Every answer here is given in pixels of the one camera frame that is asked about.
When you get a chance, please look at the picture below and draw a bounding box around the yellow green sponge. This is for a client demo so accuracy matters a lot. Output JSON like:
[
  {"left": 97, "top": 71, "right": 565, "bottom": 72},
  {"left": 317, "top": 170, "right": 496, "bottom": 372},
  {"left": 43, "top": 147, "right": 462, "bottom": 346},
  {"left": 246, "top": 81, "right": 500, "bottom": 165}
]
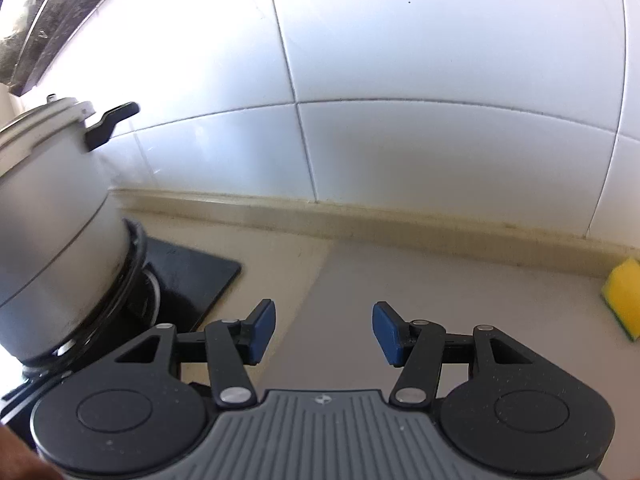
[{"left": 601, "top": 258, "right": 640, "bottom": 341}]

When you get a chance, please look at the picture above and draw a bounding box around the silver pressure cooker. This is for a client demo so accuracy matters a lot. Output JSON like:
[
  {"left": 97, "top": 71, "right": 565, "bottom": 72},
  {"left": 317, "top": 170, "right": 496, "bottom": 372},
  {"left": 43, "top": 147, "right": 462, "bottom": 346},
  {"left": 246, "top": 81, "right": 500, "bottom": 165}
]
[{"left": 1, "top": 98, "right": 139, "bottom": 364}]

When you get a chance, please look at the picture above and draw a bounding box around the black range hood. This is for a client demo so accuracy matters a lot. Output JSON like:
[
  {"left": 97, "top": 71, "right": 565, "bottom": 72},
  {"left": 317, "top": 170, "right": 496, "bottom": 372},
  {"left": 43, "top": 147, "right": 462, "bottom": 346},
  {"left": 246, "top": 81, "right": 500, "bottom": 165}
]
[{"left": 1, "top": 0, "right": 103, "bottom": 96}]

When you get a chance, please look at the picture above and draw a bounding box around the person's right hand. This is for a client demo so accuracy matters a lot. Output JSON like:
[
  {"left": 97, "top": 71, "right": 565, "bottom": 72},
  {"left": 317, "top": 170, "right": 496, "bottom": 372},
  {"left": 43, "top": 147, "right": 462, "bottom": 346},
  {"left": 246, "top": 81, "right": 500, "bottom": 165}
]
[{"left": 0, "top": 426, "right": 63, "bottom": 480}]

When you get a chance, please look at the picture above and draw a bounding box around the black glass gas stove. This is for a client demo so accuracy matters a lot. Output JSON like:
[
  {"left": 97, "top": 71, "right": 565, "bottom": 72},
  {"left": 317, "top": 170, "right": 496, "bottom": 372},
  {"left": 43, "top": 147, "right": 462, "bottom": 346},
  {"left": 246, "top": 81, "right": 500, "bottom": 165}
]
[{"left": 0, "top": 234, "right": 242, "bottom": 421}]

